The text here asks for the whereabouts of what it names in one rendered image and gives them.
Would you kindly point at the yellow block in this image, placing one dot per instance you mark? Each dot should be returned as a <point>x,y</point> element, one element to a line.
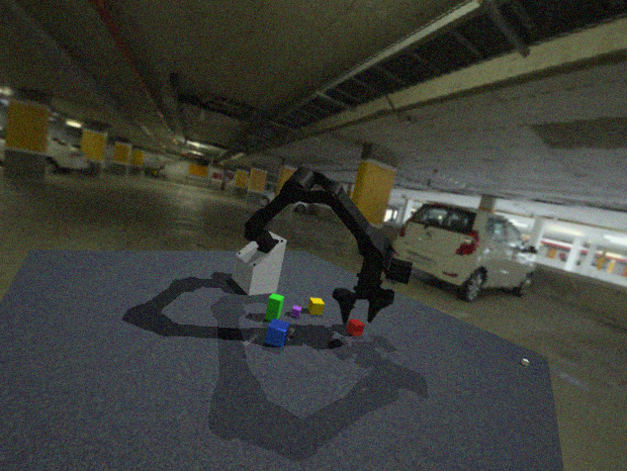
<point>315,306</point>

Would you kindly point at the green block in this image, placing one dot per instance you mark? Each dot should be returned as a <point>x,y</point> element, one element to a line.
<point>275,302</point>
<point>270,315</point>

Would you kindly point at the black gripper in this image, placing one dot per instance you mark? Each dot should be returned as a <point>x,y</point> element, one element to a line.
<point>346,299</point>

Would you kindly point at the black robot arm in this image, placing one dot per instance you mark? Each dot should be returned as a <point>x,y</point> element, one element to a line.
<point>373,244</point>

